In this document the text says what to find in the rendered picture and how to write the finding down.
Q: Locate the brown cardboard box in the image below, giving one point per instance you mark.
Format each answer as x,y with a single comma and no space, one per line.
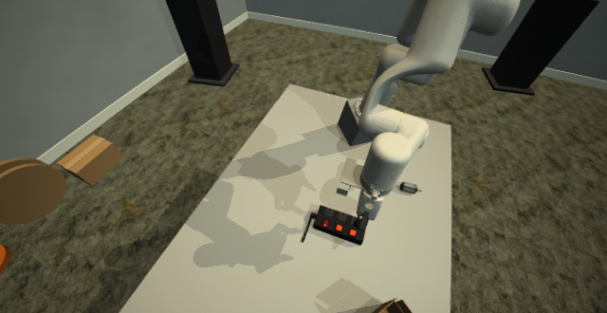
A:
393,307

